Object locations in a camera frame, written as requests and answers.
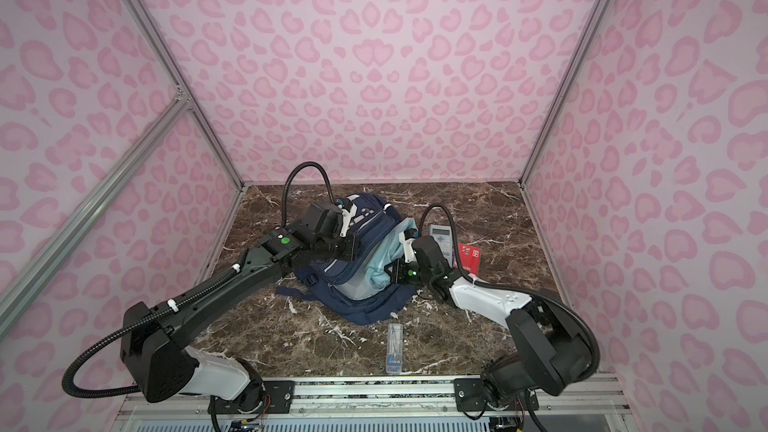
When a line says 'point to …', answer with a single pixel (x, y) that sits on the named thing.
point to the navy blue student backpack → (325, 282)
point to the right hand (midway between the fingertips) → (384, 267)
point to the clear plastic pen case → (394, 349)
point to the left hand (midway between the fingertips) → (363, 239)
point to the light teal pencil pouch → (371, 279)
